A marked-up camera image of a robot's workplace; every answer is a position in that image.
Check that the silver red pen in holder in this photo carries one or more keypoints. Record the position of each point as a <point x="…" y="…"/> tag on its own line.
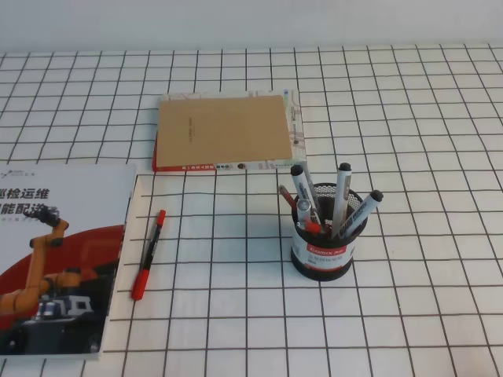
<point x="306" y="219"/>

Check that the brown kraft notebook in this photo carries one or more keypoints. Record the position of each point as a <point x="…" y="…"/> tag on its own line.
<point x="225" y="131"/>

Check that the dark red pen in holder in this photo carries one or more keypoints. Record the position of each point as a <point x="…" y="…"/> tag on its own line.
<point x="287" y="196"/>

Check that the grey marker left in holder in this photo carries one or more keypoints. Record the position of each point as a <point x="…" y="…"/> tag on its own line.
<point x="306" y="190"/>

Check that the grey marker upright in holder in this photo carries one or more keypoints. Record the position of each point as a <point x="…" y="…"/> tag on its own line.
<point x="341" y="197"/>

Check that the black mesh pen holder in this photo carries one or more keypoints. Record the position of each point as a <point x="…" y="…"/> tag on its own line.
<point x="317" y="256"/>

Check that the red white book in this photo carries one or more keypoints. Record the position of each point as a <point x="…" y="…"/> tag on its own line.
<point x="297" y="129"/>

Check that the red black marker pen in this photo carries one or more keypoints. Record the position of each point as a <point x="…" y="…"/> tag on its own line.
<point x="142" y="277"/>

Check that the robot brochure booklet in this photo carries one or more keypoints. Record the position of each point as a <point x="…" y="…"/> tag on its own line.
<point x="62" y="230"/>

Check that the white board marker black cap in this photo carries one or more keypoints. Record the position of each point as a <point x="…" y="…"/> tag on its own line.
<point x="360" y="214"/>

